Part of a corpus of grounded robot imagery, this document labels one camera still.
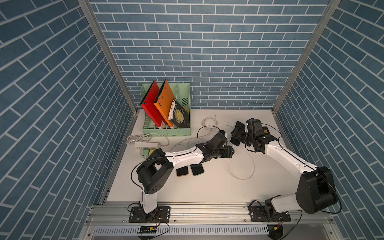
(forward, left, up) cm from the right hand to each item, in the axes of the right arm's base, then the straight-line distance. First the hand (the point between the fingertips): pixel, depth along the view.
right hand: (236, 133), depth 88 cm
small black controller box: (-49, +44, -18) cm, 68 cm away
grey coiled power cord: (-2, +68, -11) cm, 69 cm away
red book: (+8, +53, +13) cm, 55 cm away
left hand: (-11, +1, -4) cm, 12 cm away
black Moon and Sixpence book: (+12, +37, 0) cm, 39 cm away
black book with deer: (+16, -25, -14) cm, 33 cm away
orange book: (+15, +46, +9) cm, 49 cm away
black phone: (-4, +1, +8) cm, 9 cm away
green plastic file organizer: (+29, +37, +6) cm, 48 cm away
